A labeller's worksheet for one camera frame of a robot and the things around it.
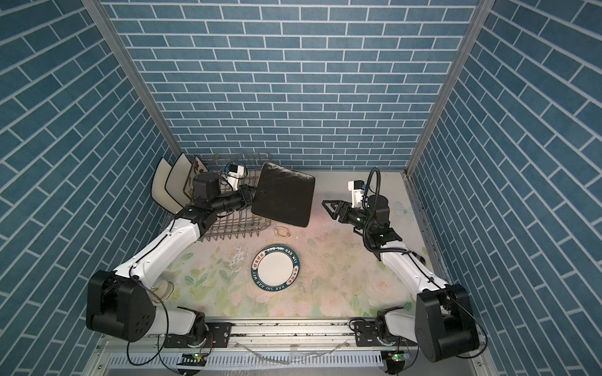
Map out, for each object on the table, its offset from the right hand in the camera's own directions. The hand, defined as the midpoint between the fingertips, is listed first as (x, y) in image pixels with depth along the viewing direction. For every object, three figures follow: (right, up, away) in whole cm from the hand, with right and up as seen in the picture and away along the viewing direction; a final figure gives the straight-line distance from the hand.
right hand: (330, 205), depth 79 cm
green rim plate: (-20, -23, +6) cm, 31 cm away
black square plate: (-16, +3, +1) cm, 16 cm away
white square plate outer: (-65, +4, +10) cm, 66 cm away
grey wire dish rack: (-37, -9, +23) cm, 45 cm away
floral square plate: (-55, +15, +20) cm, 61 cm away
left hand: (-20, +4, -2) cm, 20 cm away
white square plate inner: (-64, +9, +20) cm, 67 cm away
